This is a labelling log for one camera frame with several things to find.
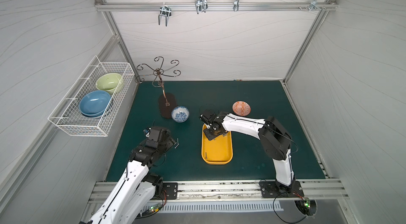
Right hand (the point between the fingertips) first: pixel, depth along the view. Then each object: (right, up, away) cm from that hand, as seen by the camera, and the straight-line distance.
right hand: (210, 132), depth 91 cm
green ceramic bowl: (-49, +28, -18) cm, 59 cm away
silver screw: (-18, -6, -3) cm, 20 cm away
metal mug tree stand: (-28, +18, +11) cm, 35 cm away
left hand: (-21, -2, -12) cm, 24 cm away
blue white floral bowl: (-19, +10, +9) cm, 24 cm away
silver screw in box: (-2, -11, -7) cm, 13 cm away
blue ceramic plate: (-49, +19, -27) cm, 59 cm away
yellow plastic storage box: (+4, -10, -4) cm, 11 cm away
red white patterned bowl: (+21, +13, +13) cm, 28 cm away
